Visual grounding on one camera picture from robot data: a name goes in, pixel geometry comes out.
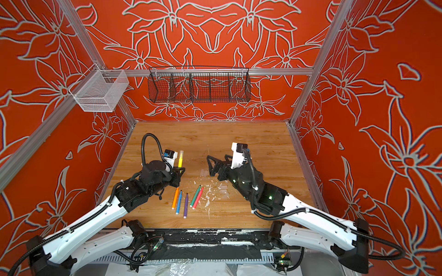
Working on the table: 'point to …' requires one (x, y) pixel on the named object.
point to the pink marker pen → (198, 198)
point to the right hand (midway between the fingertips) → (211, 158)
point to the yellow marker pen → (181, 158)
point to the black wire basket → (198, 84)
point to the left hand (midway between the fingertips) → (183, 167)
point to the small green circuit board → (284, 262)
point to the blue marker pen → (177, 211)
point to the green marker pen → (194, 198)
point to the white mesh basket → (99, 90)
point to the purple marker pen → (185, 215)
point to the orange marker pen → (175, 198)
